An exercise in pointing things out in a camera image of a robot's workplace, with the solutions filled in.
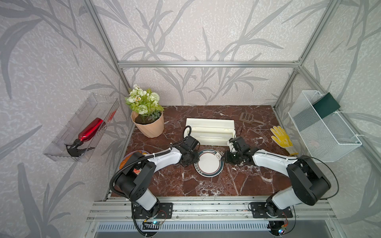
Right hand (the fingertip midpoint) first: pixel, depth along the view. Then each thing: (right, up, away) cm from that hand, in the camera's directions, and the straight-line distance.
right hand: (221, 158), depth 89 cm
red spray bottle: (-61, +18, -27) cm, 69 cm away
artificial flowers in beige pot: (-46, +26, +2) cm, 53 cm away
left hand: (-14, -1, 0) cm, 14 cm away
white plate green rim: (-7, -4, 0) cm, 8 cm away
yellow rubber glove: (+45, +10, +12) cm, 47 cm away
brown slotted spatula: (+24, +25, +22) cm, 41 cm away
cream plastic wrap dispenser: (-6, +15, +6) cm, 17 cm away
